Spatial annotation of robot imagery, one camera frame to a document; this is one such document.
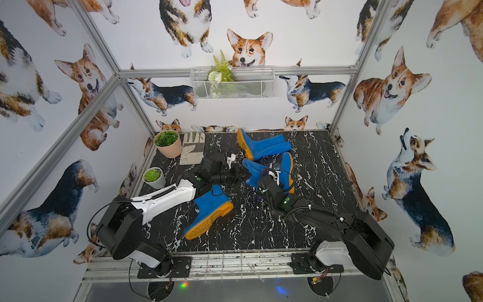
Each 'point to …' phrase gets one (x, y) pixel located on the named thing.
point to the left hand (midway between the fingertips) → (255, 173)
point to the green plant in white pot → (151, 175)
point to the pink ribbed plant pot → (172, 151)
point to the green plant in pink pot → (165, 138)
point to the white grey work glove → (192, 148)
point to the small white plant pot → (158, 184)
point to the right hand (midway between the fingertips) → (264, 179)
